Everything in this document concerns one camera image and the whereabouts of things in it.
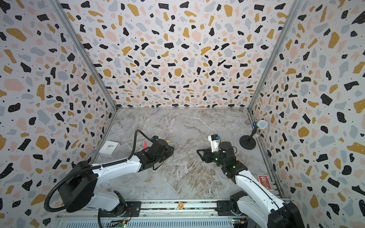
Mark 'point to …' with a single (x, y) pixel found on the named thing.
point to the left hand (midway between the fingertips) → (176, 148)
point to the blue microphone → (262, 124)
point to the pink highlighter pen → (145, 145)
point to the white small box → (110, 149)
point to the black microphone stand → (247, 142)
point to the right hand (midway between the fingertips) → (201, 151)
